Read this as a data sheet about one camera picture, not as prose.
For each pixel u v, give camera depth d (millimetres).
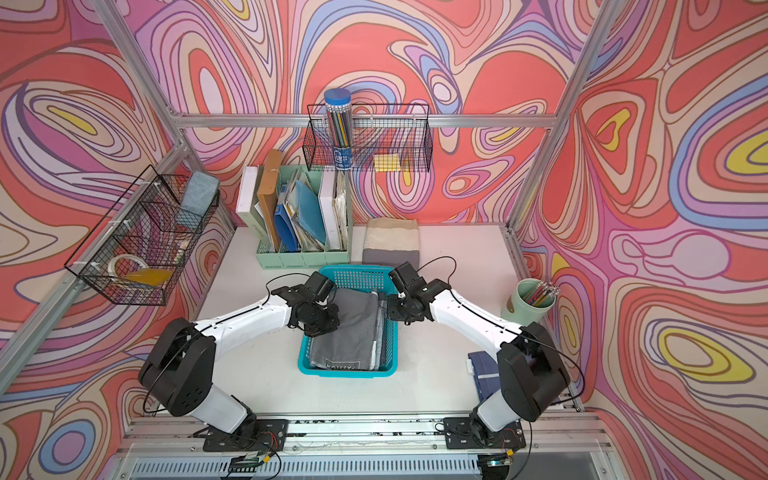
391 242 1143
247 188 888
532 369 430
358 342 840
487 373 833
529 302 838
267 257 1050
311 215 998
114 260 672
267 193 839
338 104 717
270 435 721
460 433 721
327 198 933
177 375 440
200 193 808
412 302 632
